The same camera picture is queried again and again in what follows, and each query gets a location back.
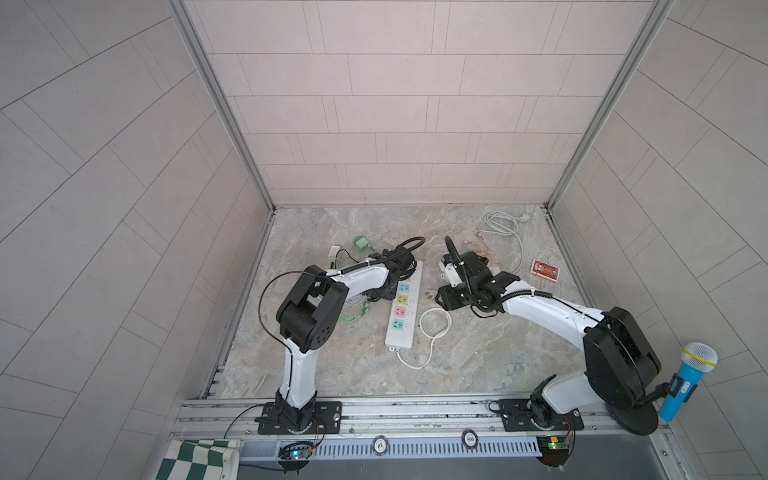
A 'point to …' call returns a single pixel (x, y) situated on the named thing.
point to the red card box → (544, 271)
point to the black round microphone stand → (641, 419)
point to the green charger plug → (363, 243)
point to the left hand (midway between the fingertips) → (386, 286)
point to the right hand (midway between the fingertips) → (440, 298)
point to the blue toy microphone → (697, 360)
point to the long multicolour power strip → (403, 327)
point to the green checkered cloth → (200, 459)
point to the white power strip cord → (427, 335)
